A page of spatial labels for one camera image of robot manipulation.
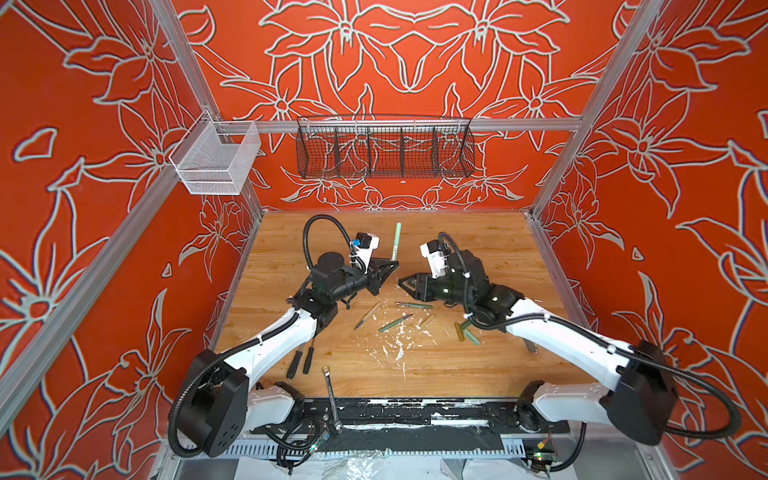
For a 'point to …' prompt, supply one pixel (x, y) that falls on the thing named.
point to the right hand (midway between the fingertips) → (398, 282)
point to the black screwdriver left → (293, 365)
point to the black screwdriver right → (309, 357)
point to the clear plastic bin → (214, 157)
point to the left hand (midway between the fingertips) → (395, 261)
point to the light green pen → (396, 242)
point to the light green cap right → (473, 339)
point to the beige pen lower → (371, 310)
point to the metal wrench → (337, 425)
